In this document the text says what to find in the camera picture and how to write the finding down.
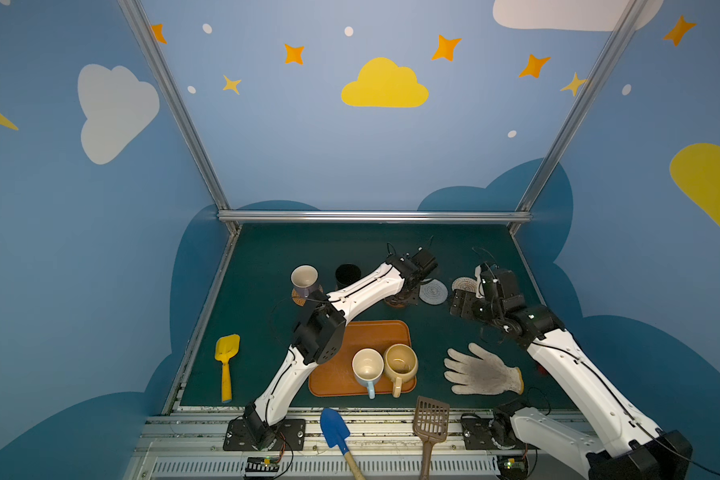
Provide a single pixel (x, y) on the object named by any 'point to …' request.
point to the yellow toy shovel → (225, 349)
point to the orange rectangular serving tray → (336, 377)
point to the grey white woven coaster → (433, 292)
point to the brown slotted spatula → (430, 421)
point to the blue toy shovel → (335, 430)
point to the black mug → (346, 274)
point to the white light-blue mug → (368, 365)
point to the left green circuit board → (265, 464)
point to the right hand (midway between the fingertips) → (466, 297)
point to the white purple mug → (304, 278)
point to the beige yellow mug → (401, 363)
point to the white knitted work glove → (485, 375)
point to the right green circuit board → (512, 467)
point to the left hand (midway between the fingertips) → (403, 294)
